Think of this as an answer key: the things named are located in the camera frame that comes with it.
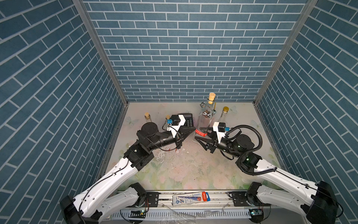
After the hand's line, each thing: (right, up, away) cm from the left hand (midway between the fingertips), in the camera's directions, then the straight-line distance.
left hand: (198, 131), depth 58 cm
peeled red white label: (-11, -17, +34) cm, 39 cm away
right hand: (+2, -2, +5) cm, 6 cm away
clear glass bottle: (-25, +6, +13) cm, 29 cm away
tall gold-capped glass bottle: (+16, +5, +22) cm, 28 cm away
